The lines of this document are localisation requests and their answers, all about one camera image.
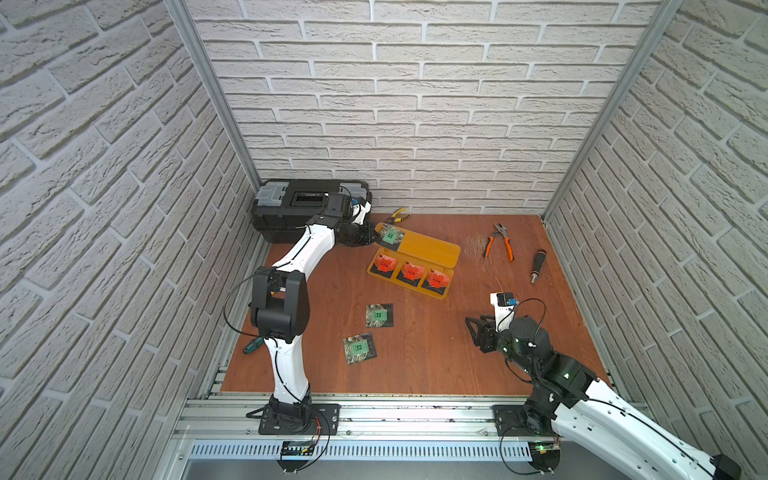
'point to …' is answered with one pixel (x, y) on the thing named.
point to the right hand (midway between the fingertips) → (476, 319)
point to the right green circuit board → (545, 450)
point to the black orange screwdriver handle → (538, 262)
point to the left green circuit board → (297, 448)
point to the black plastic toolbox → (281, 209)
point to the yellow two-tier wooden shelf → (423, 264)
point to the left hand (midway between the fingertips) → (384, 231)
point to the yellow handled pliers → (393, 219)
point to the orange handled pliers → (501, 229)
